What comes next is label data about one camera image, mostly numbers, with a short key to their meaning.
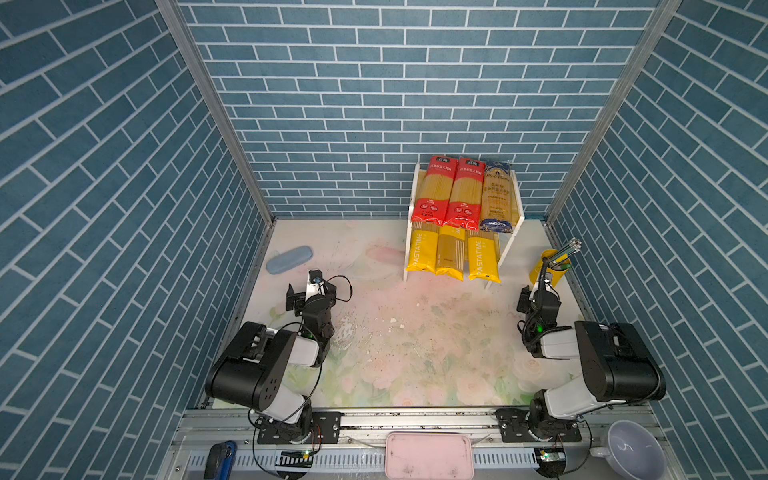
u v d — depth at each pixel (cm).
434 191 79
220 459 66
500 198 77
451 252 89
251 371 45
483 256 87
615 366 46
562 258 94
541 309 71
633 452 70
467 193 79
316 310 70
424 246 89
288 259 106
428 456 68
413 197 77
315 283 76
